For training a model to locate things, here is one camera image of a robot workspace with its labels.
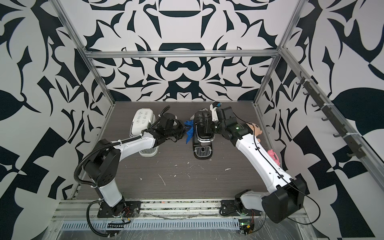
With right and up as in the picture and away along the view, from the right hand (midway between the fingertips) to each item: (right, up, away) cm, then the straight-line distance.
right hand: (205, 121), depth 77 cm
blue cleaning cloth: (-8, -2, +9) cm, 13 cm away
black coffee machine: (-1, -7, -1) cm, 7 cm away
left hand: (-6, -2, +9) cm, 11 cm away
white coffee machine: (-32, +1, +4) cm, 33 cm away
